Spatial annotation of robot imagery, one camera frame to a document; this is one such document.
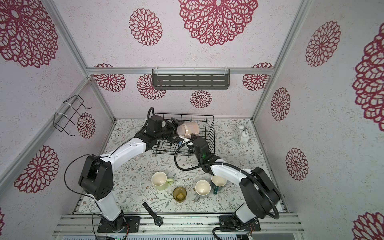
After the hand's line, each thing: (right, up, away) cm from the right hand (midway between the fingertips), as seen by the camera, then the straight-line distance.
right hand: (196, 131), depth 85 cm
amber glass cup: (-9, -35, -1) cm, 36 cm away
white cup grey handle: (+4, -32, -1) cm, 32 cm away
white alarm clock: (+30, -2, +12) cm, 33 cm away
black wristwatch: (-19, -44, -10) cm, 49 cm away
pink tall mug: (-4, +2, -3) cm, 5 cm away
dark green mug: (+12, -30, 0) cm, 32 cm away
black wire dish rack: (-16, -9, +14) cm, 23 cm away
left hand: (-8, +2, +1) cm, 8 cm away
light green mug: (-21, -29, +3) cm, 36 cm away
